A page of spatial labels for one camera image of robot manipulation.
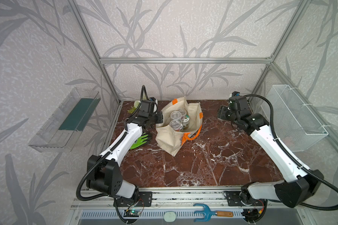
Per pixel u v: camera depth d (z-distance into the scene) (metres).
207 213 0.68
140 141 0.94
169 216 0.67
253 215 0.73
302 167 0.40
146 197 0.74
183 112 0.94
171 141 0.83
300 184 0.37
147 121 0.61
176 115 0.85
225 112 0.68
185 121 0.97
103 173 0.42
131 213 0.71
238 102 0.54
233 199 0.73
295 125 0.64
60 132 0.63
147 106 0.63
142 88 0.65
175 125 0.81
